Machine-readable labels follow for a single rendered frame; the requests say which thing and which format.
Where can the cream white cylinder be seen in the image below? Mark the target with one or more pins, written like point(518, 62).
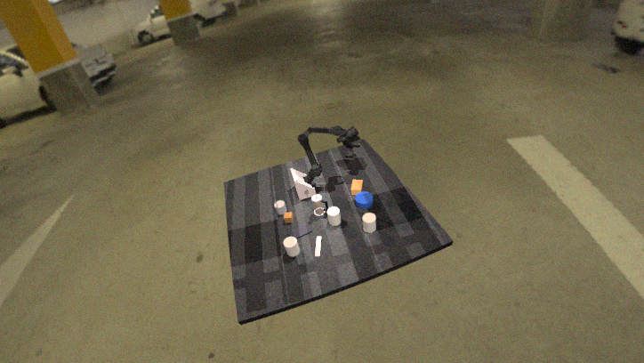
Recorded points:
point(334, 216)
point(369, 223)
point(291, 246)

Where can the pale pink flat bar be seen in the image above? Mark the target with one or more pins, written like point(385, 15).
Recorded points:
point(318, 246)

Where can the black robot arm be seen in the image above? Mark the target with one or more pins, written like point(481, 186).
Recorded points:
point(344, 137)

